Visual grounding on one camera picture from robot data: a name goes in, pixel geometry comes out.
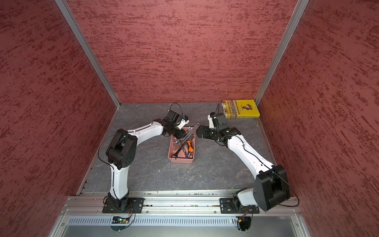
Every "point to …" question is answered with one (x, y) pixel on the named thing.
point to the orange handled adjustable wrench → (190, 149)
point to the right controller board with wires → (243, 222)
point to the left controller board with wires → (119, 223)
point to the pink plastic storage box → (181, 150)
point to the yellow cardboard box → (238, 108)
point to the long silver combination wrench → (175, 154)
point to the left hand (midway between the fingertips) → (182, 135)
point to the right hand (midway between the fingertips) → (202, 134)
